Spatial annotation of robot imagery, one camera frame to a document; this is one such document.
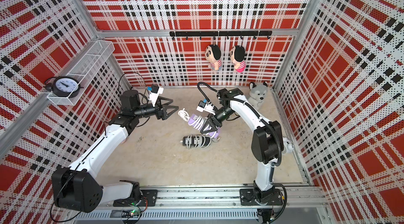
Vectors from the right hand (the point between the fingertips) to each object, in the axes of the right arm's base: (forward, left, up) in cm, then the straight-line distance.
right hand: (207, 128), depth 75 cm
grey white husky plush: (+25, -30, -4) cm, 39 cm away
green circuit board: (-32, +33, -19) cm, 50 cm away
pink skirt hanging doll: (+44, -18, +12) cm, 49 cm away
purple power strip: (0, +3, +6) cm, 7 cm away
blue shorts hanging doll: (+42, -3, +13) cm, 44 cm away
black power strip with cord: (0, +7, -14) cm, 16 cm away
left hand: (+9, +15, +8) cm, 19 cm away
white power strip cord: (+5, +11, +4) cm, 13 cm away
